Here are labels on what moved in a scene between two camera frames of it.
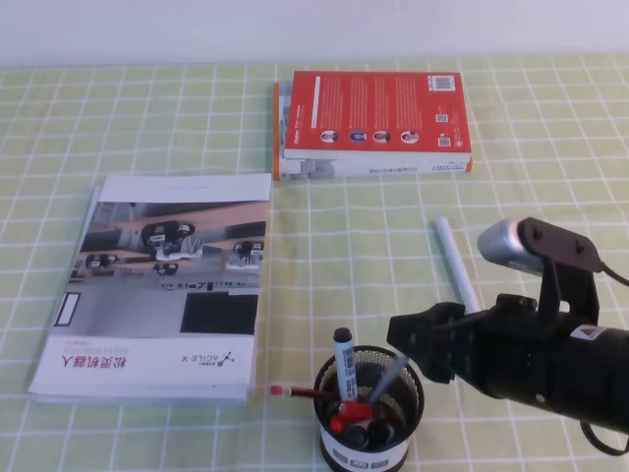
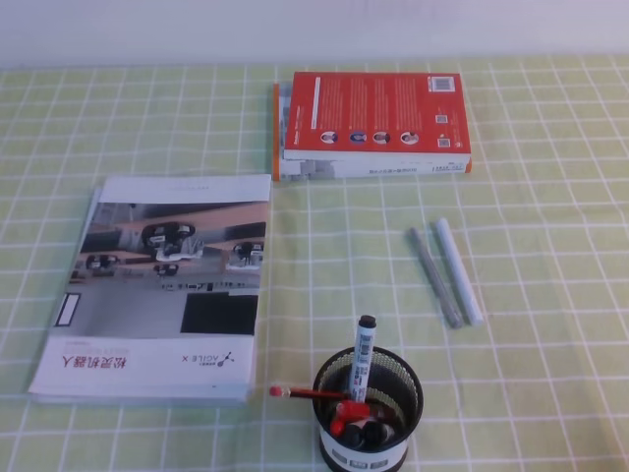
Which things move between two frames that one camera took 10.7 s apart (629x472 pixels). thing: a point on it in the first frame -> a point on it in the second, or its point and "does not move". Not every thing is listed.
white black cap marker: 346,370 -> 364,358
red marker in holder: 350,411 does not move
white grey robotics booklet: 158,300 does not move
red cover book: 377,115 does not move
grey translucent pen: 387,377 -> 441,292
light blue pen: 458,266 does not move
